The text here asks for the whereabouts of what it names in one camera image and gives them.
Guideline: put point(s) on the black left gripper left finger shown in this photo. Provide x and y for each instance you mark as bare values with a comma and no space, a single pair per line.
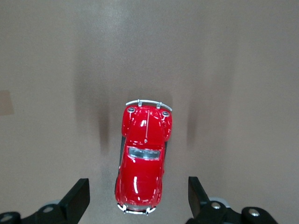
74,203

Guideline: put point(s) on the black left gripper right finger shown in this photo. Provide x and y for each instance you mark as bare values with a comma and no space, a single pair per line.
198,203

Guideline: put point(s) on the red beetle toy car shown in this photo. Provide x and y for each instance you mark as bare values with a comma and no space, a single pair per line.
142,175

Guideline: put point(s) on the brown tape patch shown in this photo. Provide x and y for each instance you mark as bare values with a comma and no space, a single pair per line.
5,102

